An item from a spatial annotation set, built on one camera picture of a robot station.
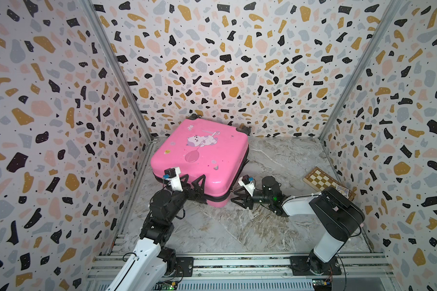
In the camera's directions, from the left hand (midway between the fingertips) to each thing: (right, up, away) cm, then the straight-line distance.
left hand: (199, 176), depth 73 cm
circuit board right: (+49, -42, -2) cm, 65 cm away
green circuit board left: (-12, -42, -3) cm, 44 cm away
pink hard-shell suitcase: (+4, +10, +13) cm, 17 cm away
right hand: (+15, -11, +12) cm, 22 cm away
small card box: (+70, -10, +19) cm, 73 cm away
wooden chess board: (+62, -5, +25) cm, 67 cm away
